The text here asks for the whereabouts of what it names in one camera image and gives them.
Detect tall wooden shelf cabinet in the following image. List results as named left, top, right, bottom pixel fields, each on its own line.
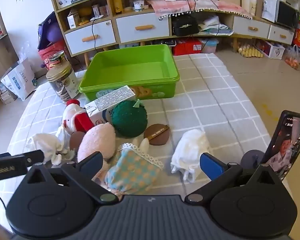
left=49, top=0, right=121, bottom=67

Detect clear storage box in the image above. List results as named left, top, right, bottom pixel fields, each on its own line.
left=201, top=38, right=219, bottom=54

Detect green round plush ball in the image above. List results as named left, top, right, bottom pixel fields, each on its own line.
left=111, top=99, right=148, bottom=138

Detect brown round compact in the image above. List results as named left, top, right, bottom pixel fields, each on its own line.
left=144, top=124, right=170, bottom=146

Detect wide white drawer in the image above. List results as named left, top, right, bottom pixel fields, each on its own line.
left=116, top=12, right=171, bottom=44

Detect purple ball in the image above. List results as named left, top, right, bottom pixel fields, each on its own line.
left=47, top=23, right=63, bottom=42

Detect white printed box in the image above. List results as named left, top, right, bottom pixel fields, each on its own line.
left=256, top=40, right=286, bottom=60

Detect yellow bottle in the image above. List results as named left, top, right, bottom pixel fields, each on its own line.
left=112, top=0, right=123, bottom=15

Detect white sock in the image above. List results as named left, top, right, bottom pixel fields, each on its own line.
left=26, top=132, right=68, bottom=166

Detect pile of papers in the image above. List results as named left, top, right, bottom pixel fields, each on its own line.
left=199, top=15, right=234, bottom=36

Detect low wooden cabinet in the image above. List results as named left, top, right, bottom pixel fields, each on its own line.
left=114, top=6, right=298, bottom=53

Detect green plastic bin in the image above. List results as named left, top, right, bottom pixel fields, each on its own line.
left=79, top=44, right=180, bottom=101

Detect red yellow label can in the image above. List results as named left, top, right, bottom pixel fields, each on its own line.
left=49, top=50, right=68, bottom=64

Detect smartphone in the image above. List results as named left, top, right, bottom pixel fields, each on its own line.
left=261, top=110, right=300, bottom=181

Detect white cloth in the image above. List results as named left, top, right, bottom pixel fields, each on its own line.
left=170, top=129, right=211, bottom=183

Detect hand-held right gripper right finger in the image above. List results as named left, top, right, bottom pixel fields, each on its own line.
left=184, top=152, right=284, bottom=204

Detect red box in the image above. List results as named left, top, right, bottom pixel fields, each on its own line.
left=173, top=40, right=203, bottom=56

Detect white paper bag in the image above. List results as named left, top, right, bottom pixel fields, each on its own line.
left=1, top=59, right=37, bottom=101

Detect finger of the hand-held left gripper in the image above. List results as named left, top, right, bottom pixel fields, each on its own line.
left=24, top=150, right=45, bottom=167

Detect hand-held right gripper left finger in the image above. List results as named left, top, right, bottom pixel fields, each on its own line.
left=21, top=152, right=119, bottom=204

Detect dark purple bag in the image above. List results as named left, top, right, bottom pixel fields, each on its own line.
left=37, top=11, right=56, bottom=51

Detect gold lid jar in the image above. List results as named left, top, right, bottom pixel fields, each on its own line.
left=46, top=61, right=80, bottom=102

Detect yellow egg cartons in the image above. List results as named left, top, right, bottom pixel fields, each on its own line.
left=237, top=43, right=264, bottom=58

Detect microwave oven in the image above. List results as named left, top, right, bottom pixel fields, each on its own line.
left=275, top=0, right=300, bottom=29

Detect white milk carton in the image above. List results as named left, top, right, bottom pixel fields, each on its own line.
left=84, top=85, right=136, bottom=126

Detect grey plaid tablecloth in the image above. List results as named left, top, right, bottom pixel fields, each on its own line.
left=0, top=53, right=282, bottom=205

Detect black cable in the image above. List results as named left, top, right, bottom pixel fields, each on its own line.
left=91, top=19, right=98, bottom=50

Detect red bucket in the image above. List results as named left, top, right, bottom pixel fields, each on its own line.
left=38, top=41, right=66, bottom=71

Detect small brown disc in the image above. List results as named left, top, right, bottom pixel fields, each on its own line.
left=70, top=132, right=85, bottom=151

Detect pink fringed cloth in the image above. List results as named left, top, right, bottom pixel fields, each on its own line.
left=147, top=0, right=253, bottom=20

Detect small white carton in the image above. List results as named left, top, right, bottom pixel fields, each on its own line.
left=67, top=11, right=81, bottom=29

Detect black case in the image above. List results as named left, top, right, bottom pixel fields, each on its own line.
left=171, top=14, right=200, bottom=37

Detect pink plush toy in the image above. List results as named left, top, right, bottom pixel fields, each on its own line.
left=77, top=123, right=117, bottom=167

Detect white red plush doll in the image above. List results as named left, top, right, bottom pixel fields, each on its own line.
left=61, top=99, right=94, bottom=133

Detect small clear jar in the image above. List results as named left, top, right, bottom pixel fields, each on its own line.
left=133, top=0, right=145, bottom=12

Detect white drawer with round sticker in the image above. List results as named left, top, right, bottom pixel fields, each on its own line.
left=64, top=20, right=117, bottom=55

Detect wooden bookshelf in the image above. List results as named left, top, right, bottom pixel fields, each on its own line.
left=0, top=0, right=20, bottom=73

